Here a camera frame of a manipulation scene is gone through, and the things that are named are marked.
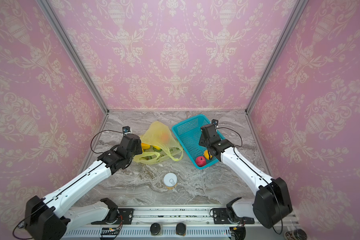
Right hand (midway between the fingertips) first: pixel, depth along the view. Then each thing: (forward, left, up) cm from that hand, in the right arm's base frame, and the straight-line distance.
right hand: (206, 136), depth 85 cm
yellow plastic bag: (-4, +27, 0) cm, 27 cm away
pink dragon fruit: (-10, +4, -11) cm, 15 cm away
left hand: (-4, +38, +1) cm, 38 cm away
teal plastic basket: (+14, +8, -16) cm, 23 cm away
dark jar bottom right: (-46, -32, -8) cm, 56 cm away
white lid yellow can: (-20, +21, -12) cm, 31 cm away
